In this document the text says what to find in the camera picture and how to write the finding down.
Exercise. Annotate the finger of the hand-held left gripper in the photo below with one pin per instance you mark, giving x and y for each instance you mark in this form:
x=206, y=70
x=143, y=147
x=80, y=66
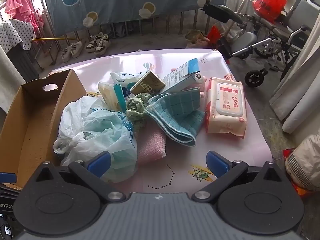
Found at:
x=7, y=177

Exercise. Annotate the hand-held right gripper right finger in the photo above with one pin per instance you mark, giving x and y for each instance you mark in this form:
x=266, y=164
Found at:
x=216, y=163

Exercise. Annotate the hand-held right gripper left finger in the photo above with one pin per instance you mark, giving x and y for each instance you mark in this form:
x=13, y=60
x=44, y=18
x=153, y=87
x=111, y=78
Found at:
x=100, y=163

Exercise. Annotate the white plastic bag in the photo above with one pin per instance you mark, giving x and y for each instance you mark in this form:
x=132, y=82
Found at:
x=100, y=135

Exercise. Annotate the pink towel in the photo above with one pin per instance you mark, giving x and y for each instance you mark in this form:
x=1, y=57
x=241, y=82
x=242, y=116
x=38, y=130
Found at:
x=150, y=145

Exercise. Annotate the brown cardboard box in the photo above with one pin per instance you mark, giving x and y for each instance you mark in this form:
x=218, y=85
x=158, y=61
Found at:
x=32, y=120

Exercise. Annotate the green scrunchie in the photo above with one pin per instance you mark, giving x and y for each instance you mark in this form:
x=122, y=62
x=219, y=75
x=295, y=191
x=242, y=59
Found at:
x=136, y=107

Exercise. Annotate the blue checked towel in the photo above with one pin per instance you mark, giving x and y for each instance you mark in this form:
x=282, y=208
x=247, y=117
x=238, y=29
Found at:
x=175, y=110

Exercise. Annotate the blue edged flat pack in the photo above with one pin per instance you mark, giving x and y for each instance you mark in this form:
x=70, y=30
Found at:
x=108, y=93

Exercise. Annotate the white blue tissue pack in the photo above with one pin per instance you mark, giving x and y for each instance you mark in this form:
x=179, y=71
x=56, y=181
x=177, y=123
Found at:
x=122, y=78

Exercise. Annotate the pink wet wipes pack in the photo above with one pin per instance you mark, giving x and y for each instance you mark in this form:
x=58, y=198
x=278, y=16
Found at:
x=227, y=102

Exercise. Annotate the beige quilted jacket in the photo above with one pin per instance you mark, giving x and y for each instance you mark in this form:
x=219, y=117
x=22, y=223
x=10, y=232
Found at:
x=303, y=162

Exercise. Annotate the blue white carton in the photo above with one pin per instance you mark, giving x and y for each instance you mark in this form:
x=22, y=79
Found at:
x=180, y=80

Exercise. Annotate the small olive box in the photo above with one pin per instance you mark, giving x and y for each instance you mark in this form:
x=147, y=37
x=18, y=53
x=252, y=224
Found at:
x=147, y=83

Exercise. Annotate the pink printed tablecloth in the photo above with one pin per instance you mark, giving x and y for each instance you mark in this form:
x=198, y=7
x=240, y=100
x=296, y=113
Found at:
x=175, y=60

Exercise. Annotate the black bin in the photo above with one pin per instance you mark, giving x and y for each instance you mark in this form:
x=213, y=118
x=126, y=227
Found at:
x=22, y=62

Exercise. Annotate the brown white sneaker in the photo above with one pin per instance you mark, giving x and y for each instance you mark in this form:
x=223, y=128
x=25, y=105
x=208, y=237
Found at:
x=93, y=43

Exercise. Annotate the pink slippers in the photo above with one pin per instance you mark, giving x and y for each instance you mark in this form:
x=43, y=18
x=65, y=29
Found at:
x=197, y=43

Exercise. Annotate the grey round seat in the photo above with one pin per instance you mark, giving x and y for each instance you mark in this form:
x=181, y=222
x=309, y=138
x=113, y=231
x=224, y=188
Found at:
x=242, y=41

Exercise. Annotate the small red bag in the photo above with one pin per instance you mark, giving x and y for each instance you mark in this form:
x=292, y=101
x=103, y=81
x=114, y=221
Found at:
x=215, y=33

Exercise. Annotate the straw basket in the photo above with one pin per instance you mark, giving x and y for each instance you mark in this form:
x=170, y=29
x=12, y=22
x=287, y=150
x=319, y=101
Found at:
x=194, y=35

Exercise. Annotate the yellow pole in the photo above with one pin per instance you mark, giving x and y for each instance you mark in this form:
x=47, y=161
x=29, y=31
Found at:
x=55, y=39

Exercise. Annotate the wheelchair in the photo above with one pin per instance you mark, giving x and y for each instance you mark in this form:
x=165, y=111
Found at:
x=270, y=42

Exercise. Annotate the white star print cloth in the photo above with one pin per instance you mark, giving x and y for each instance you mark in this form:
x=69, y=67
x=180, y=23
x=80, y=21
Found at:
x=15, y=33

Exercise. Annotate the metal balcony railing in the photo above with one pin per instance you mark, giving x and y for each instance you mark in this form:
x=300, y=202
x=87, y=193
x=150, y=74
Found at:
x=182, y=22

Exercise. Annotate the black padded seat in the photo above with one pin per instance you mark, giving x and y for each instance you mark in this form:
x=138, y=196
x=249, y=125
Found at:
x=218, y=11

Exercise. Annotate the blue sheet with circles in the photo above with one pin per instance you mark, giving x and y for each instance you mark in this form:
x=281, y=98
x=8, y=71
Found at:
x=125, y=5

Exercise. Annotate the large red plastic bag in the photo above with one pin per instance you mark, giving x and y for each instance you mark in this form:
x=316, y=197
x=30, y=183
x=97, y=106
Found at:
x=270, y=3

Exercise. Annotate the pink hanging garment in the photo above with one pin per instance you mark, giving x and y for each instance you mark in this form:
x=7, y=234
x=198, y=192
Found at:
x=20, y=7

